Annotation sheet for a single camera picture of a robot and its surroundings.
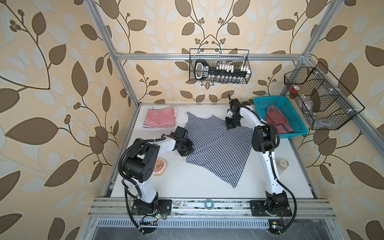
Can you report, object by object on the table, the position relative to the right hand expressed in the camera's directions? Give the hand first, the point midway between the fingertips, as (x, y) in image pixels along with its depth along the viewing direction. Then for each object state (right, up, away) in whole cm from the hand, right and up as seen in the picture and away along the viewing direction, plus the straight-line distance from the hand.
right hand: (228, 128), depth 106 cm
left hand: (-22, -11, -12) cm, 28 cm away
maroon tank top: (+34, +9, +3) cm, 35 cm away
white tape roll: (+23, -17, -27) cm, 40 cm away
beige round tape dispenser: (-44, -21, -20) cm, 53 cm away
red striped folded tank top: (-46, +8, +1) cm, 47 cm away
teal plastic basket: (+43, +17, +5) cm, 46 cm away
